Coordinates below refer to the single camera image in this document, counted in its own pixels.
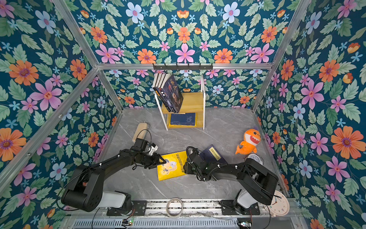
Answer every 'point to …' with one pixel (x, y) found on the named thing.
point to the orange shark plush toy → (252, 137)
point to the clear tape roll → (167, 207)
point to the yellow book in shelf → (181, 126)
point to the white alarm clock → (256, 158)
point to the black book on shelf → (158, 93)
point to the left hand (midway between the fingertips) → (165, 160)
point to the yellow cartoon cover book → (174, 166)
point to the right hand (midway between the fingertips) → (185, 168)
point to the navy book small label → (184, 119)
